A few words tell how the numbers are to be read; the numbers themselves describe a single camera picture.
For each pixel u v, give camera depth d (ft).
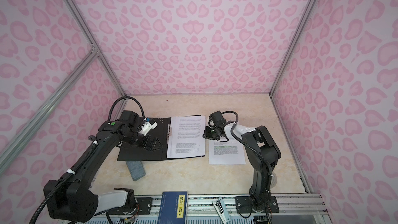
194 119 3.41
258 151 1.63
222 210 2.31
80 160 1.48
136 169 2.69
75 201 1.27
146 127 2.39
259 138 1.81
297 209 2.37
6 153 1.65
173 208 2.36
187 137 3.20
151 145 2.22
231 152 3.01
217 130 2.45
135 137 2.17
